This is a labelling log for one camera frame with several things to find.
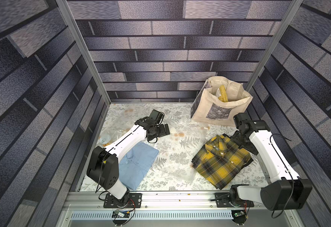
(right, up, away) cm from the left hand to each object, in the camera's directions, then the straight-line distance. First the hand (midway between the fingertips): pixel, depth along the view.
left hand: (164, 132), depth 85 cm
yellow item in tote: (+40, +23, +9) cm, 47 cm away
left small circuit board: (-22, -41, -15) cm, 49 cm away
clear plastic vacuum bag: (+8, -14, +7) cm, 18 cm away
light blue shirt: (-18, -21, -2) cm, 28 cm away
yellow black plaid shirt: (+33, -17, -3) cm, 37 cm away
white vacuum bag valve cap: (+6, -1, +16) cm, 17 cm away
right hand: (+43, -5, -10) cm, 45 cm away
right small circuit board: (+39, -42, -13) cm, 59 cm away
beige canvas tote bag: (+34, +19, -3) cm, 39 cm away
